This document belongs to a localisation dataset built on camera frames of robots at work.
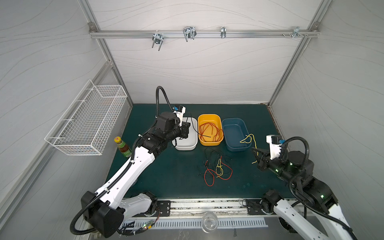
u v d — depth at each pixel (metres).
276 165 0.55
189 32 0.77
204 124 1.07
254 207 0.73
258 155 0.63
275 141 0.53
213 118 1.06
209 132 1.04
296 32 0.77
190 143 0.96
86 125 0.69
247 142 0.69
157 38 0.79
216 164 0.88
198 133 0.96
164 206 0.74
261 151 0.59
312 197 0.43
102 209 0.37
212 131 1.04
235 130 1.05
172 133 0.59
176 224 0.70
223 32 0.78
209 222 0.64
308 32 0.78
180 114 0.64
